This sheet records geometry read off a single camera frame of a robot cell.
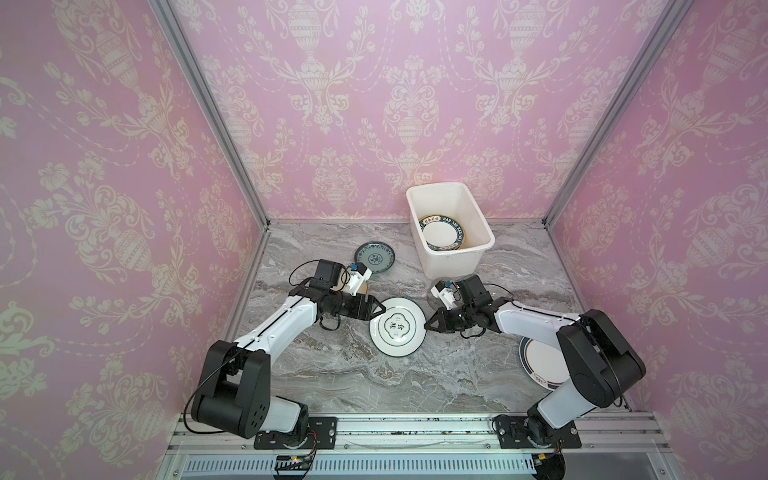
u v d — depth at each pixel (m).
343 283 0.73
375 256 1.09
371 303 0.76
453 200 1.12
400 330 0.90
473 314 0.71
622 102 0.84
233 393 0.42
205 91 0.83
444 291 0.85
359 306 0.74
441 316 0.79
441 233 1.16
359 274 0.79
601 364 0.45
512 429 0.74
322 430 0.74
